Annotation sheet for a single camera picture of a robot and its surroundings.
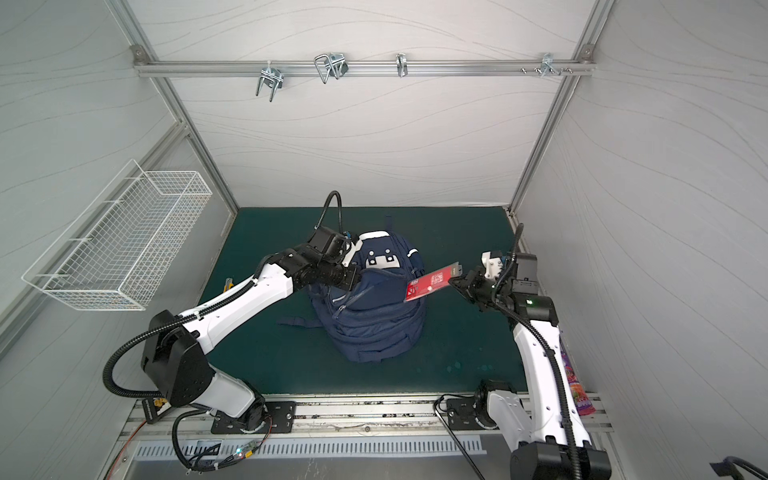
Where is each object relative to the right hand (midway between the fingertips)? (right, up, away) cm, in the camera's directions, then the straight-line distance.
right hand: (454, 273), depth 75 cm
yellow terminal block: (-76, -34, 0) cm, 83 cm away
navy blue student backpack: (-21, -14, +5) cm, 26 cm away
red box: (-5, -3, +4) cm, 7 cm away
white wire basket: (-80, +5, -7) cm, 80 cm away
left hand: (-24, 0, +7) cm, 25 cm away
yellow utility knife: (-70, -7, +23) cm, 74 cm away
